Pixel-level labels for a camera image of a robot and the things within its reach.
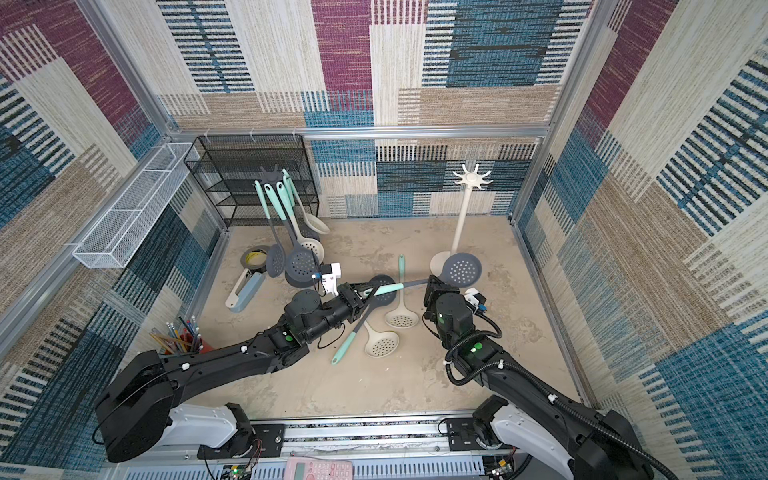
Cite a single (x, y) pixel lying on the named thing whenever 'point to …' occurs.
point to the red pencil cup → (182, 338)
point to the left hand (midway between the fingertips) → (382, 286)
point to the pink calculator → (311, 468)
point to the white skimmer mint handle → (315, 222)
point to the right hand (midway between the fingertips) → (427, 277)
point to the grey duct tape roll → (255, 257)
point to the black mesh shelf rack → (227, 167)
